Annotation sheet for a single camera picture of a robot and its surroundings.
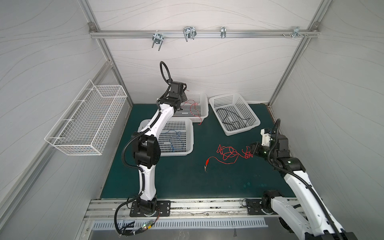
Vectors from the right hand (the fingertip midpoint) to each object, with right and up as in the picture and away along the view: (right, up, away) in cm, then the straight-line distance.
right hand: (252, 141), depth 79 cm
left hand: (-39, +29, +12) cm, 50 cm away
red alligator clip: (-24, -15, +9) cm, 30 cm away
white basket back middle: (-31, +21, +40) cm, 54 cm away
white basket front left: (-43, -1, +14) cm, 45 cm away
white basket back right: (-1, +25, +40) cm, 47 cm away
